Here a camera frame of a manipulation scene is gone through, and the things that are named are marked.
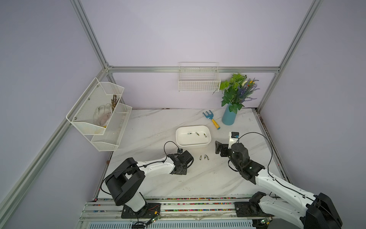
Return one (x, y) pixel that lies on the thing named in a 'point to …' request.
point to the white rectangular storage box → (193, 136)
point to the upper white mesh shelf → (92, 113)
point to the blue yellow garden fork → (210, 116)
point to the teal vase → (228, 117)
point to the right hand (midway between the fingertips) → (223, 143)
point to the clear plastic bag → (102, 114)
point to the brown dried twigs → (114, 102)
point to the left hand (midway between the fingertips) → (180, 170)
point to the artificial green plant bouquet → (238, 90)
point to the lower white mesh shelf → (113, 133)
